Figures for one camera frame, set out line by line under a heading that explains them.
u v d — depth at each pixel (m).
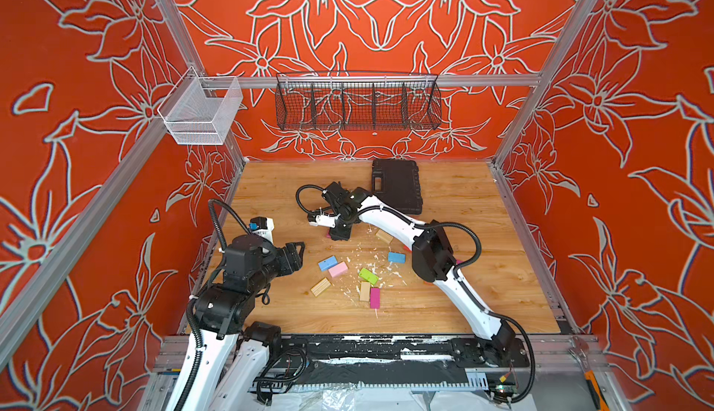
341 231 0.84
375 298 0.83
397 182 1.07
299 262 0.63
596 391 0.67
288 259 0.60
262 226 0.60
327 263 0.88
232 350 0.46
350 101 1.01
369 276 0.86
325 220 0.84
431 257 0.62
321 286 0.84
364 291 0.83
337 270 0.88
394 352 0.74
